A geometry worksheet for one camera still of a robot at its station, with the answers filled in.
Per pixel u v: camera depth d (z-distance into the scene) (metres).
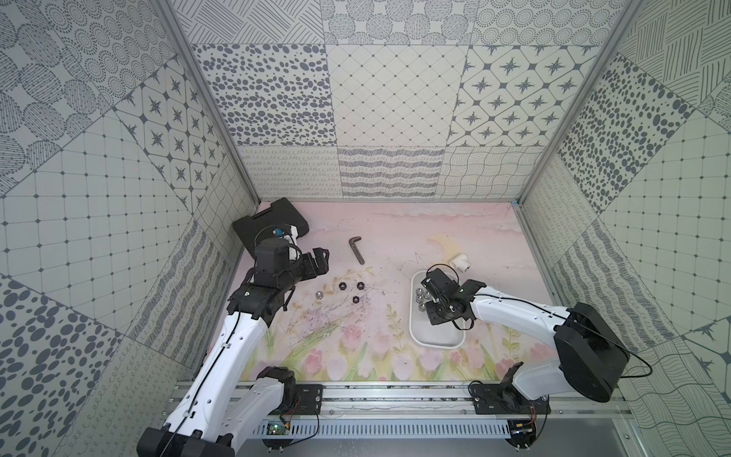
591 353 0.43
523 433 0.73
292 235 0.68
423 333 0.83
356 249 1.04
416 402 0.76
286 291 0.62
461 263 0.98
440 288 0.69
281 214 1.12
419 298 0.92
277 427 0.72
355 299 0.93
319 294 0.93
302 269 0.66
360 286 0.95
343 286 0.95
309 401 0.73
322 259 0.68
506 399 0.66
